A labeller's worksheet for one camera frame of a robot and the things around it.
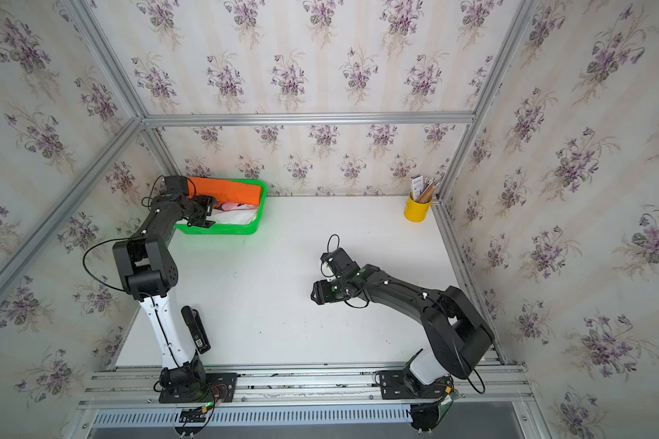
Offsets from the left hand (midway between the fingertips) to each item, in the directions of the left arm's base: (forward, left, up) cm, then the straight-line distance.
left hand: (217, 206), depth 100 cm
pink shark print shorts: (+7, -1, -8) cm, 11 cm away
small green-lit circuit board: (-62, -6, -15) cm, 65 cm away
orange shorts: (+11, +1, -3) cm, 12 cm away
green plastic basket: (-3, -4, -11) cm, 12 cm away
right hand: (-33, -39, -6) cm, 52 cm away
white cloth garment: (0, -9, -5) cm, 10 cm away
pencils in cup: (+9, -79, +1) cm, 80 cm away
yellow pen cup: (+3, -77, -6) cm, 77 cm away
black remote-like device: (-40, -1, -10) cm, 41 cm away
